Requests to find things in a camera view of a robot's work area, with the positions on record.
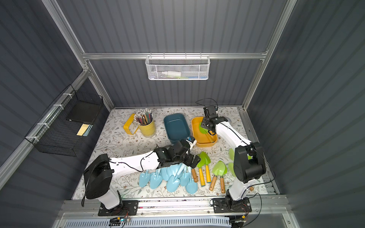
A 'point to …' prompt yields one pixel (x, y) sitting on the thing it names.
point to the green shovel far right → (231, 154)
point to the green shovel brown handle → (194, 175)
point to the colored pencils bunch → (143, 117)
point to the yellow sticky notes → (82, 129)
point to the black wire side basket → (62, 128)
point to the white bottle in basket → (172, 73)
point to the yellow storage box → (202, 139)
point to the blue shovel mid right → (185, 178)
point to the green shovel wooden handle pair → (218, 168)
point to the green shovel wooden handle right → (222, 185)
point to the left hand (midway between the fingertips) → (196, 157)
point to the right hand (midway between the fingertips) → (206, 123)
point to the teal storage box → (176, 126)
